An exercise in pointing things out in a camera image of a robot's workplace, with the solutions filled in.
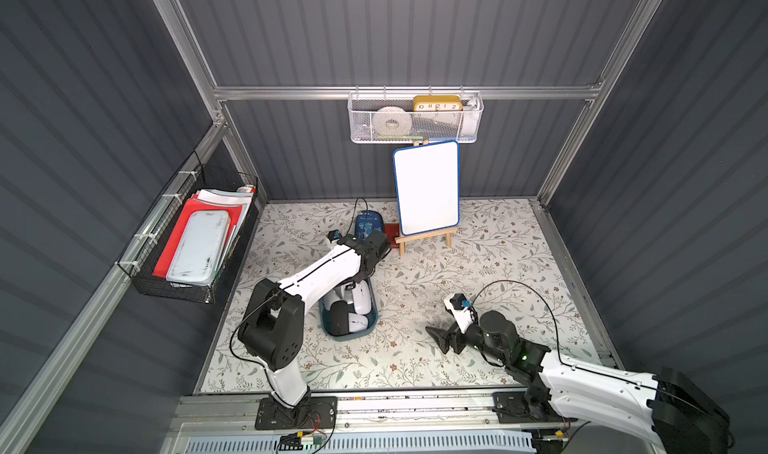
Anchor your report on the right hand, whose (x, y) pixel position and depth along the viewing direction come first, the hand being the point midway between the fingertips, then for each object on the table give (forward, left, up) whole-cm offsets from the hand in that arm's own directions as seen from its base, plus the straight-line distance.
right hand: (443, 314), depth 80 cm
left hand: (+12, +29, +2) cm, 31 cm away
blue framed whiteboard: (+37, +3, +16) cm, 40 cm away
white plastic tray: (+6, +58, +22) cm, 62 cm away
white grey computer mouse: (+7, +32, -6) cm, 34 cm away
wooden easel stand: (+27, +10, -2) cm, 29 cm away
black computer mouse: (+1, +29, -5) cm, 30 cm away
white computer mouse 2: (+1, +24, -8) cm, 25 cm away
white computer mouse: (+8, +23, -6) cm, 25 cm away
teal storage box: (0, +20, -8) cm, 22 cm away
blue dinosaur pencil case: (+37, +24, -5) cm, 44 cm away
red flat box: (+35, +14, -7) cm, 38 cm away
